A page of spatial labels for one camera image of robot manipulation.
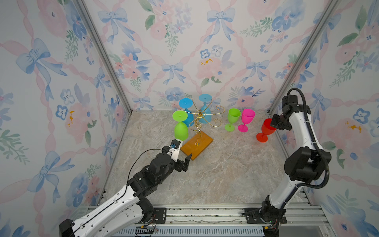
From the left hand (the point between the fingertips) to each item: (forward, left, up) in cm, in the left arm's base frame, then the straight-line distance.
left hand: (183, 149), depth 71 cm
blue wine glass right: (+16, -11, +6) cm, 21 cm away
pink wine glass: (+31, -41, -9) cm, 52 cm away
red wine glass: (+17, -47, -5) cm, 51 cm away
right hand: (+19, -54, -4) cm, 57 cm away
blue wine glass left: (+23, -1, +9) cm, 24 cm away
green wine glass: (+31, -32, -10) cm, 45 cm away
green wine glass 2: (+11, +2, +1) cm, 11 cm away
